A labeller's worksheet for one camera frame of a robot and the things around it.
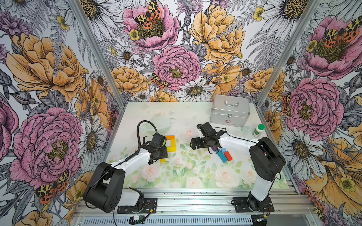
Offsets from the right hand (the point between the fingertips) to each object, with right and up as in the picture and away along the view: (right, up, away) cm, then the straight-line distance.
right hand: (197, 147), depth 92 cm
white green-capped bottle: (+42, +10, +4) cm, 43 cm away
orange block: (-19, +5, +11) cm, 22 cm away
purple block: (+12, -2, +3) cm, 12 cm away
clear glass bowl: (-25, +14, +20) cm, 35 cm away
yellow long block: (-17, -2, +3) cm, 17 cm away
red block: (+20, -6, -1) cm, 21 cm away
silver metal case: (+24, +24, +8) cm, 35 cm away
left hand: (-22, -6, -3) cm, 23 cm away
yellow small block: (-16, +1, +7) cm, 18 cm away
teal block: (+16, -6, 0) cm, 17 cm away
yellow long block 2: (-22, -8, -3) cm, 23 cm away
